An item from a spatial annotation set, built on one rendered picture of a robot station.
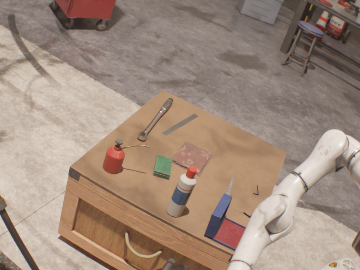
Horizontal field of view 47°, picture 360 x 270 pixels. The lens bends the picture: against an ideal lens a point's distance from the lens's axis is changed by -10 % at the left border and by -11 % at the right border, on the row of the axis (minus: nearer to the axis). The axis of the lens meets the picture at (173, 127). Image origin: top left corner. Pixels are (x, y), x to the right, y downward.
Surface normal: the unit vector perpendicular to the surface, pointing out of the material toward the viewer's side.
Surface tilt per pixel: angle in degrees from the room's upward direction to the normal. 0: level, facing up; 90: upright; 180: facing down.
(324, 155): 58
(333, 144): 51
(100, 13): 90
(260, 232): 39
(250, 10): 90
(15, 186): 0
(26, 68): 0
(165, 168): 0
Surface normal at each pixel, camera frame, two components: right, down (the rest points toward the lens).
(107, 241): -0.37, 0.38
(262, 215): -0.61, -0.61
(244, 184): 0.31, -0.81
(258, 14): 0.01, 0.53
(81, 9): 0.48, 0.59
